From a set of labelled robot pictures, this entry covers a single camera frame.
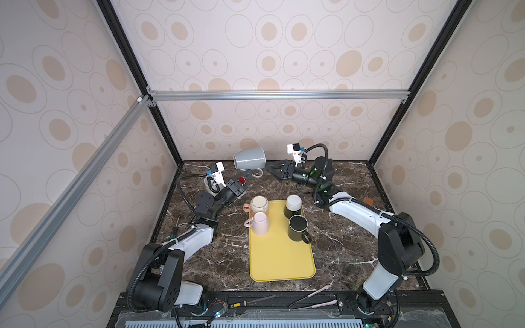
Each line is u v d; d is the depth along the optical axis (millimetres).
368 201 1016
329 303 731
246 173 712
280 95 921
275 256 853
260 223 847
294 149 713
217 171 686
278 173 674
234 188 661
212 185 684
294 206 897
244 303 736
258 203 925
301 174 676
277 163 683
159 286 420
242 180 1029
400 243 460
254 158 718
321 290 767
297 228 833
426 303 758
